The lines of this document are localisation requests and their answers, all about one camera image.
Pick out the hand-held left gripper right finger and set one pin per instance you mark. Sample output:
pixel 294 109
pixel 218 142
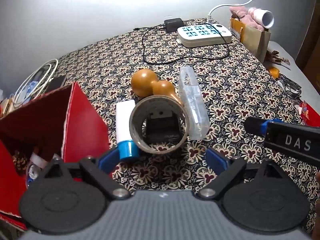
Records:
pixel 217 160

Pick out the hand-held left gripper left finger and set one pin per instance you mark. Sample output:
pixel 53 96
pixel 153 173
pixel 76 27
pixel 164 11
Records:
pixel 108 159

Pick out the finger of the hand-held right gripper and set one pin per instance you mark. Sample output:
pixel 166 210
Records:
pixel 255 127

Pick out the white tube with blue cap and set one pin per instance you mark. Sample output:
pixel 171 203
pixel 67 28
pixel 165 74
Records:
pixel 125 120

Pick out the red cardboard box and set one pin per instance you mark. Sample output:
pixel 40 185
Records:
pixel 82 120

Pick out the small black box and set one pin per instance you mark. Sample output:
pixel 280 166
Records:
pixel 162 127

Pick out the clear plastic case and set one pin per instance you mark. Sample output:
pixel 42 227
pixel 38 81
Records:
pixel 193 100

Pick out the brown tape roll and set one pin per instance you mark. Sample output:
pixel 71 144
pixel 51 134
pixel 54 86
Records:
pixel 160 100

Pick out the wooden gourd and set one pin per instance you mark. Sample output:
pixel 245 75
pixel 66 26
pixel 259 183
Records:
pixel 143 82

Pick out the red packet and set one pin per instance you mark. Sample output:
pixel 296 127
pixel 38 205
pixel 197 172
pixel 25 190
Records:
pixel 310 115

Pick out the small orange object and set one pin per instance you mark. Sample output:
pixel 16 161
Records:
pixel 273 71

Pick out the brown paper bag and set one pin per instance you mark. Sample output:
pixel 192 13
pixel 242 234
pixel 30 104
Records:
pixel 255 40

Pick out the black phone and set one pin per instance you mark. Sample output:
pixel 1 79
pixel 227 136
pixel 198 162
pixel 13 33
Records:
pixel 58 81

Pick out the white power strip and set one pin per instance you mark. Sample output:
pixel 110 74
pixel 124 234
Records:
pixel 200 40

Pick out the blue white packet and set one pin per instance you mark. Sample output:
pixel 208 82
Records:
pixel 30 86

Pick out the white paper roll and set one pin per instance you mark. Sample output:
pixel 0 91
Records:
pixel 265 17

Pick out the pink plush toy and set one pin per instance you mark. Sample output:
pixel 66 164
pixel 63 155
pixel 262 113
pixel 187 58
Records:
pixel 240 12

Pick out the black power adapter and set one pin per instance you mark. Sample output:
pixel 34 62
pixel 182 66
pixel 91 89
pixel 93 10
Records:
pixel 173 25

